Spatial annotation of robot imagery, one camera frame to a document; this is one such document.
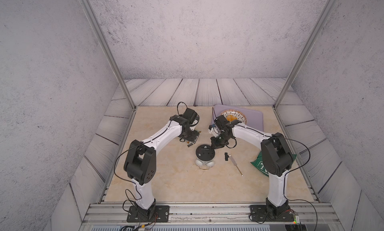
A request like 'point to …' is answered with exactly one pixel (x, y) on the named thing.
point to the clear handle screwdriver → (234, 163)
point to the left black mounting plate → (155, 214)
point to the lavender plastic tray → (255, 118)
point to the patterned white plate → (233, 114)
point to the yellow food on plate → (230, 117)
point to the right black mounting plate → (259, 213)
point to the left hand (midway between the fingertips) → (193, 137)
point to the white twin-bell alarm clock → (205, 154)
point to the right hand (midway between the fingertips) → (213, 147)
